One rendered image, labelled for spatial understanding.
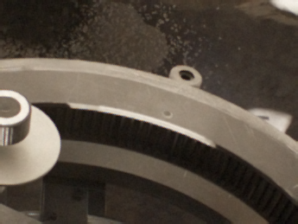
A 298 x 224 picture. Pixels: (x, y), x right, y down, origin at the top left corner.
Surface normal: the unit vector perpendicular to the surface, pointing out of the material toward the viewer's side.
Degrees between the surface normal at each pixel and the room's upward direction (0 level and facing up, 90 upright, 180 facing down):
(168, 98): 90
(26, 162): 90
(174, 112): 90
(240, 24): 0
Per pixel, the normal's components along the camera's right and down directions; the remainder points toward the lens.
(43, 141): 0.21, -0.71
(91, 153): 0.14, 0.10
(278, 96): 0.12, 0.70
